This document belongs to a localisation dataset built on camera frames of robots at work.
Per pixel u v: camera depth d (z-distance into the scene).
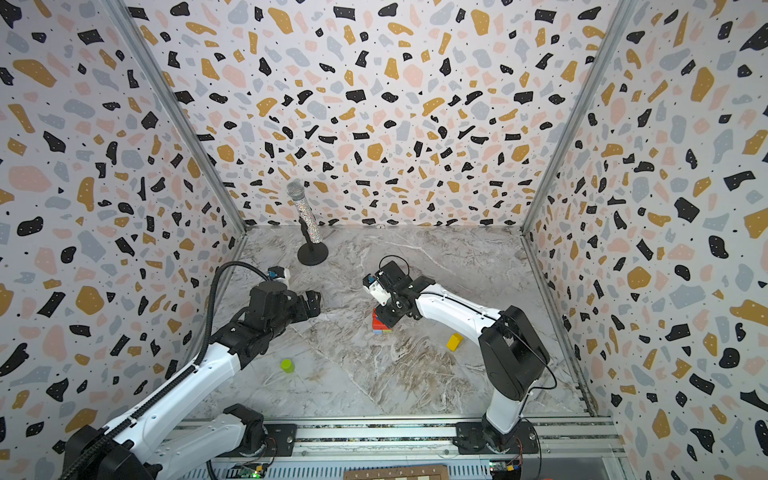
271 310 0.62
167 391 0.45
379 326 0.91
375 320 0.94
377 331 0.92
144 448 0.41
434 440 0.76
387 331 0.93
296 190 0.88
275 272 0.71
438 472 0.67
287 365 0.84
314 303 0.73
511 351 0.46
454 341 0.90
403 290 0.65
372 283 0.80
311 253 1.12
